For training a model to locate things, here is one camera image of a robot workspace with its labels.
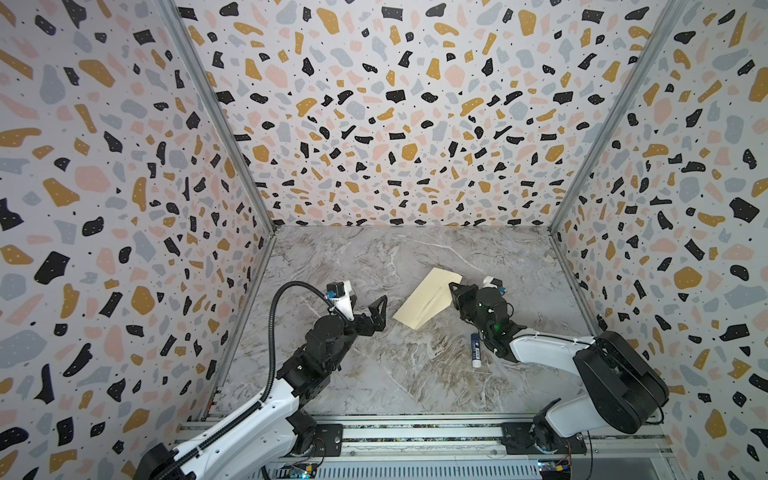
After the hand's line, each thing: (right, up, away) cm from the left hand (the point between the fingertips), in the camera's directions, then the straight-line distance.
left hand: (372, 293), depth 74 cm
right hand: (+19, +3, +11) cm, 23 cm away
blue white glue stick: (+29, -18, +13) cm, 36 cm away
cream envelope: (+16, -3, +14) cm, 22 cm away
